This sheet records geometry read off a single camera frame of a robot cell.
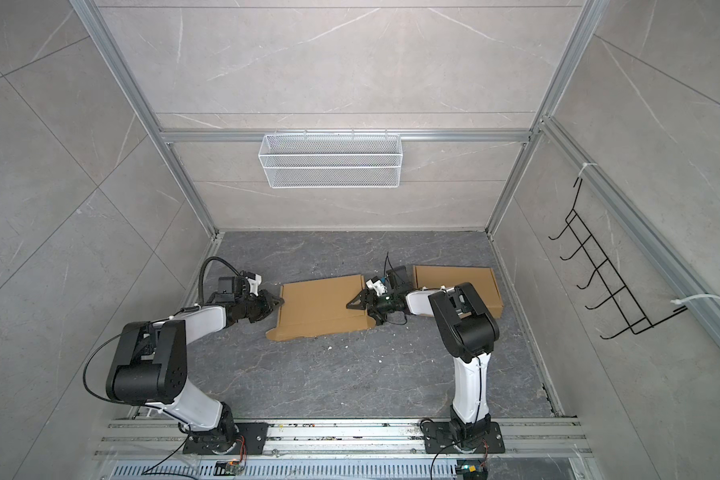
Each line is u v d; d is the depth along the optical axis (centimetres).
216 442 67
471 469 70
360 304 86
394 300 80
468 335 53
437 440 73
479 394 59
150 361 46
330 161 101
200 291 70
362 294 88
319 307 91
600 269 68
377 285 93
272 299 93
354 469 70
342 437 75
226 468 71
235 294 76
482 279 111
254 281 89
